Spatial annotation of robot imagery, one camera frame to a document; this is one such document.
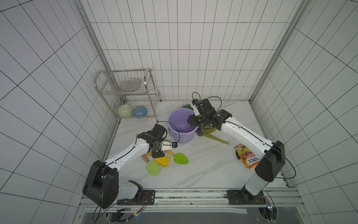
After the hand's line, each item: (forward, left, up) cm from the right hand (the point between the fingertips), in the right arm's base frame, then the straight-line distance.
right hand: (186, 120), depth 81 cm
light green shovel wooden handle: (-21, +20, -21) cm, 36 cm away
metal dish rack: (+29, +47, -7) cm, 56 cm away
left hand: (-13, +18, -14) cm, 26 cm away
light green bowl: (+14, +46, -11) cm, 49 cm away
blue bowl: (+16, +36, -13) cm, 41 cm away
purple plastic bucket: (+8, +5, -22) cm, 24 cm away
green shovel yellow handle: (-15, +4, -21) cm, 26 cm away
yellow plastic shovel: (-18, +13, -20) cm, 30 cm away
